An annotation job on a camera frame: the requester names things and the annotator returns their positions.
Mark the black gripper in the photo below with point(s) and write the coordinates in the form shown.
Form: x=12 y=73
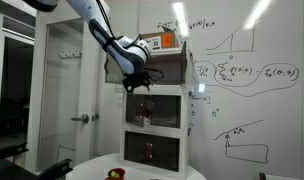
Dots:
x=133 y=81

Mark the compartment door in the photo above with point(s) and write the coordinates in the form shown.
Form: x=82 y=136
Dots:
x=167 y=109
x=113 y=73
x=157 y=151

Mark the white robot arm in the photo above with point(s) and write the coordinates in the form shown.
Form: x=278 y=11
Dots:
x=131 y=55

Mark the red items in cabinet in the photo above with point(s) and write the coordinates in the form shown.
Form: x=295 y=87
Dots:
x=144 y=113

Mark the white stacked cabinet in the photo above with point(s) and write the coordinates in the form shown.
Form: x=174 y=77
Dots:
x=171 y=73

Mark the cardboard box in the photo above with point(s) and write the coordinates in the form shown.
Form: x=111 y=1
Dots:
x=161 y=40

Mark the green object in mug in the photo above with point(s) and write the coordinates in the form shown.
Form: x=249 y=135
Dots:
x=114 y=174

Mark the round white table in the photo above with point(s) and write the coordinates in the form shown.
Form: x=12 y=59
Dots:
x=98 y=168

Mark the silver door handle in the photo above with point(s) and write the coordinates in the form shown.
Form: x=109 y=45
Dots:
x=84 y=118

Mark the wall whiteboard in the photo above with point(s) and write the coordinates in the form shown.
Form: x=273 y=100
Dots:
x=247 y=83

